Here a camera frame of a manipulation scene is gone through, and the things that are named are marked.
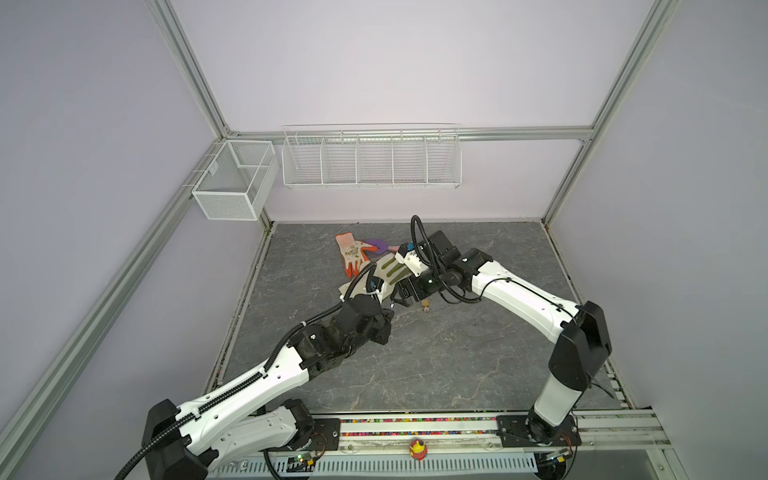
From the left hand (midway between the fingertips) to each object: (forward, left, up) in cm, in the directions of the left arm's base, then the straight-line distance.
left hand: (389, 317), depth 74 cm
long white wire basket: (+53, +3, +12) cm, 54 cm away
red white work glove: (+35, +12, -17) cm, 40 cm away
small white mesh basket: (+52, +49, +4) cm, 72 cm away
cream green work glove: (+28, 0, -18) cm, 33 cm away
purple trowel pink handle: (+39, +1, -18) cm, 43 cm away
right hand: (+8, -4, -2) cm, 9 cm away
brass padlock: (+12, -12, -18) cm, 25 cm away
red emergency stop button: (-27, -5, -12) cm, 30 cm away
